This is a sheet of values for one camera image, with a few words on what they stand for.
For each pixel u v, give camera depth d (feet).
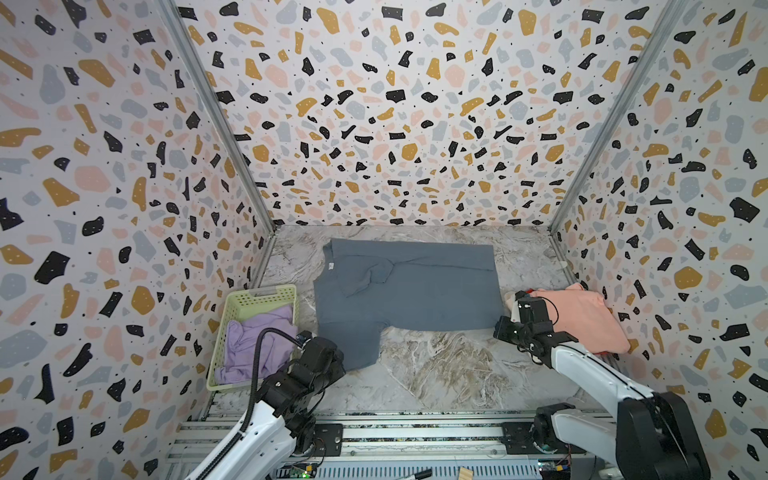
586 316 3.01
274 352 2.71
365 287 3.34
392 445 2.41
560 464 2.35
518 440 2.43
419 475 2.27
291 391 1.80
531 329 2.26
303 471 2.30
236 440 1.55
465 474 2.26
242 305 3.14
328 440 2.41
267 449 1.89
